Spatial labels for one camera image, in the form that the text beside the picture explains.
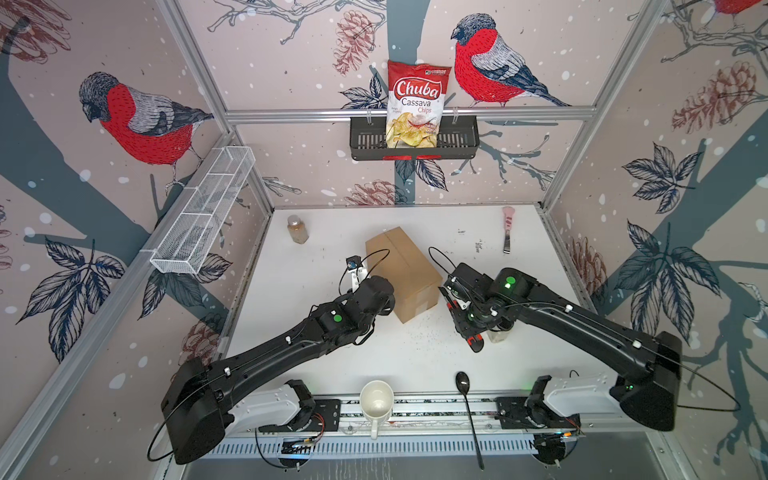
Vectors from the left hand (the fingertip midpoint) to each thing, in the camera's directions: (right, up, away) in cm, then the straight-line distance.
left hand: (383, 286), depth 77 cm
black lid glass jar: (+32, -15, +4) cm, 36 cm away
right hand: (+18, -11, -4) cm, 22 cm away
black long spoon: (+21, -26, +1) cm, 33 cm away
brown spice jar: (-32, +15, +28) cm, 45 cm away
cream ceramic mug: (-2, -30, -1) cm, 30 cm away
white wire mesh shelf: (-49, +20, +1) cm, 53 cm away
